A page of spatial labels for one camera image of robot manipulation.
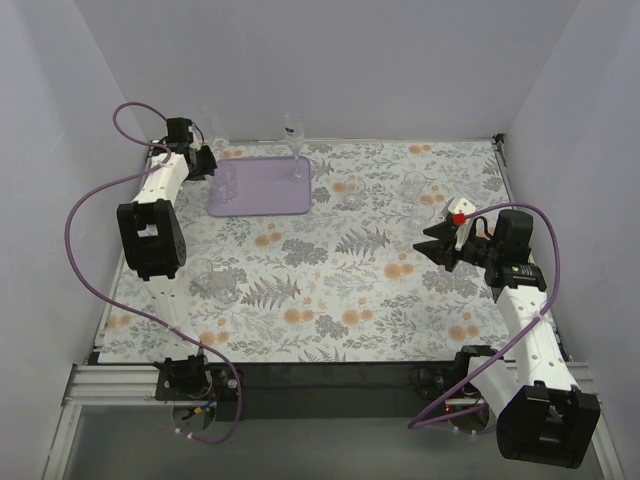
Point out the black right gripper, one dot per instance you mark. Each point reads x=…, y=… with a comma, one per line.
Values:
x=451, y=245

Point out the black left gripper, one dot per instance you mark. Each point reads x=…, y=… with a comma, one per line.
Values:
x=205, y=161

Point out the clear stemmed wine glass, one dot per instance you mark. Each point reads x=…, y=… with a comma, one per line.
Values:
x=216, y=136

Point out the tall clear champagne flute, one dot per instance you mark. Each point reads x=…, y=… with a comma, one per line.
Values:
x=295, y=137

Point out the clear ribbed tumbler glass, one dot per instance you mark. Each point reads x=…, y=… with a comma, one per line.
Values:
x=223, y=184

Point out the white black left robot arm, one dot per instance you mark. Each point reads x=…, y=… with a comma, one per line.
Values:
x=155, y=249

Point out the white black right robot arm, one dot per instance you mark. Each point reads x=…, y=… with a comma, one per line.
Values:
x=542, y=415

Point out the lilac plastic tray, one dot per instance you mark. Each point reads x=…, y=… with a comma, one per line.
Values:
x=265, y=188

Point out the clear tumbler glass middle right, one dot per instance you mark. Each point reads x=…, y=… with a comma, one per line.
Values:
x=421, y=215

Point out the clear tumbler glass far right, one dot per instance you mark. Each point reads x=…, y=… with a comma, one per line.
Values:
x=412, y=185

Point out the short clear tumbler glass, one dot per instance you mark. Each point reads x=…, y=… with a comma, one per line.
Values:
x=354, y=191

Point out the floral patterned table mat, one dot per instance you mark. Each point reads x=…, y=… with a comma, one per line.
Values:
x=345, y=284

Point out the clear tumbler glass front left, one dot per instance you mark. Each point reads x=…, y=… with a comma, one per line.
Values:
x=219, y=285

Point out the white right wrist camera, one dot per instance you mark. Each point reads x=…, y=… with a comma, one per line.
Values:
x=461, y=210

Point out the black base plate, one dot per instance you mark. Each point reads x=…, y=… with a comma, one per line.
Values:
x=316, y=390

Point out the aluminium frame rail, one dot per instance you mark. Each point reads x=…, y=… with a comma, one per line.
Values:
x=119, y=385

